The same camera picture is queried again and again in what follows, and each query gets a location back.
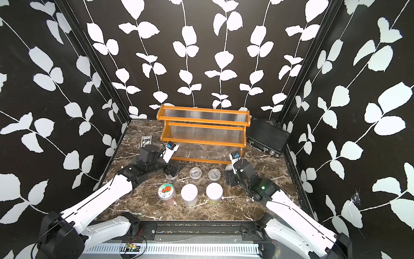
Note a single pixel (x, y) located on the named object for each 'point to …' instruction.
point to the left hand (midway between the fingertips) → (178, 157)
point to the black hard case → (267, 137)
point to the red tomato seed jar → (166, 193)
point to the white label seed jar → (190, 195)
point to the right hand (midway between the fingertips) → (229, 167)
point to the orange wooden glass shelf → (205, 126)
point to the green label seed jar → (214, 192)
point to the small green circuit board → (133, 247)
